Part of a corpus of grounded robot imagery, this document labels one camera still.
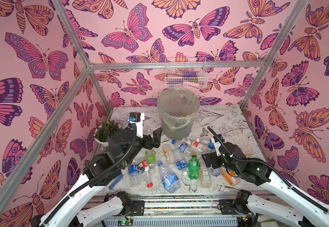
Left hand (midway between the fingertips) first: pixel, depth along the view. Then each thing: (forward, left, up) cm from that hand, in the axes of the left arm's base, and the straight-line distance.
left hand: (154, 126), depth 59 cm
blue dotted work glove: (-10, +25, -40) cm, 48 cm away
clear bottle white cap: (-9, -26, -34) cm, 44 cm away
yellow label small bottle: (+4, -5, -34) cm, 35 cm away
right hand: (-2, -27, -19) cm, 33 cm away
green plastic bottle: (-5, -21, -36) cm, 42 cm away
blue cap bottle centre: (-2, -14, -33) cm, 36 cm away
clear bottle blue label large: (-11, -7, -35) cm, 37 cm away
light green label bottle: (+3, +5, -35) cm, 35 cm away
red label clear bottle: (+9, -26, -33) cm, 43 cm away
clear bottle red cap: (-5, +8, -33) cm, 34 cm away
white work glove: (+16, -59, -40) cm, 73 cm away
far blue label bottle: (+9, -15, -35) cm, 39 cm away
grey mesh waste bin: (+44, -14, -33) cm, 57 cm away
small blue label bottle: (-7, +15, -40) cm, 43 cm away
